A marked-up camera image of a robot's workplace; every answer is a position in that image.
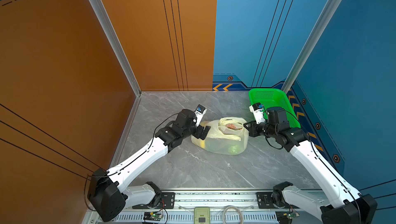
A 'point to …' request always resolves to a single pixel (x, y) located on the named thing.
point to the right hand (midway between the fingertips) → (243, 124)
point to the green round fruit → (233, 148)
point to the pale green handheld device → (201, 215)
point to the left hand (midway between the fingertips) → (202, 121)
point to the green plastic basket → (269, 97)
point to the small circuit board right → (290, 216)
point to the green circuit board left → (151, 216)
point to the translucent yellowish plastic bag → (227, 136)
